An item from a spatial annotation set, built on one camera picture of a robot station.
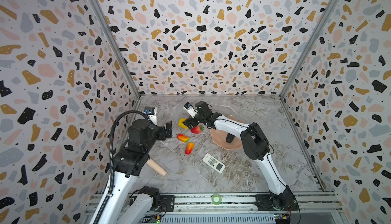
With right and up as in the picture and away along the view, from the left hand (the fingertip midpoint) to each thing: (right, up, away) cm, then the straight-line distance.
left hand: (160, 119), depth 68 cm
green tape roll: (+25, -42, +7) cm, 49 cm away
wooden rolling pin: (-8, -27, +17) cm, 33 cm away
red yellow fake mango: (+6, -14, +27) cm, 31 cm away
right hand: (+7, +1, +28) cm, 29 cm away
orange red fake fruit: (+10, -19, +22) cm, 31 cm away
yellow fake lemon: (+4, -6, +32) cm, 33 cm away
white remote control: (+25, -26, +18) cm, 40 cm away
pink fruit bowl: (+29, -14, +30) cm, 43 cm away
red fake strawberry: (+15, -9, +30) cm, 34 cm away
